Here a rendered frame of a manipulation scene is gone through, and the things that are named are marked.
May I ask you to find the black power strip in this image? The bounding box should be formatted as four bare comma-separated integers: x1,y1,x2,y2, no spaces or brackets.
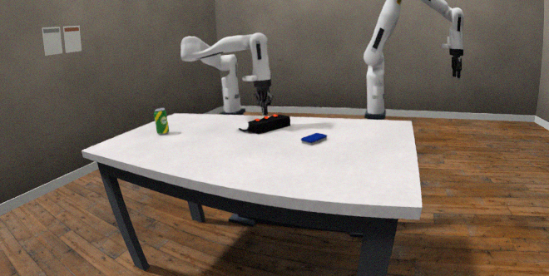
239,115,290,135

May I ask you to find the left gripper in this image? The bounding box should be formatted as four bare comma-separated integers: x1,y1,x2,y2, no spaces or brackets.
449,48,463,79

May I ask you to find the green and yellow drink can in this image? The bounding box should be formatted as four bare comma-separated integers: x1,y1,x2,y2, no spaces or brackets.
154,108,169,136

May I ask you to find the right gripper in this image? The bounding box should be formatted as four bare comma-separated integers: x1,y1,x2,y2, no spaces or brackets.
254,79,274,116

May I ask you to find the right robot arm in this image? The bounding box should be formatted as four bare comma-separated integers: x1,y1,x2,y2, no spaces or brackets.
181,33,270,112

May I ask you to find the small blue rectangular pad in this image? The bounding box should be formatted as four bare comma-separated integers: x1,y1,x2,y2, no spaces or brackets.
301,133,327,145

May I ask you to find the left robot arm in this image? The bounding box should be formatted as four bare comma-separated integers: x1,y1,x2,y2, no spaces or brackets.
364,0,464,114

